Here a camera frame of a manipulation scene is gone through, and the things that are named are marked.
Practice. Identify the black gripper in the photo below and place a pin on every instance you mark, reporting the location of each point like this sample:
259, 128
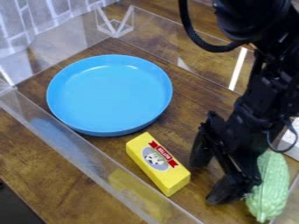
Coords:
235, 141

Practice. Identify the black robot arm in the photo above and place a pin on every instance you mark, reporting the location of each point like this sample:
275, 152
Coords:
267, 24

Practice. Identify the clear acrylic back wall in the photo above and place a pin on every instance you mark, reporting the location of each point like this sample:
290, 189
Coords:
143, 34

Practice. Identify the yellow butter block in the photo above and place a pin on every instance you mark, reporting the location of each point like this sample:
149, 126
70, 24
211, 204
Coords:
158, 163

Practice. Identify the clear acrylic wall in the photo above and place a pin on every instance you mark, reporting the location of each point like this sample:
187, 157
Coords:
142, 199
143, 34

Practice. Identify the blue round tray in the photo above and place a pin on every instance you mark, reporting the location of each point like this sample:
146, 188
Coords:
110, 95

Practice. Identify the clear acrylic front wall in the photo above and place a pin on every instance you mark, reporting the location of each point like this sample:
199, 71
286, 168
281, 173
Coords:
142, 199

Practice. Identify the white foam block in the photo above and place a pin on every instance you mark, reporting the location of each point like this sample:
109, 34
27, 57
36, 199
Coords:
289, 139

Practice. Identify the green bitter gourd toy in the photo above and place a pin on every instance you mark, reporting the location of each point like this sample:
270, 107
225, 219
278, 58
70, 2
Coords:
266, 202

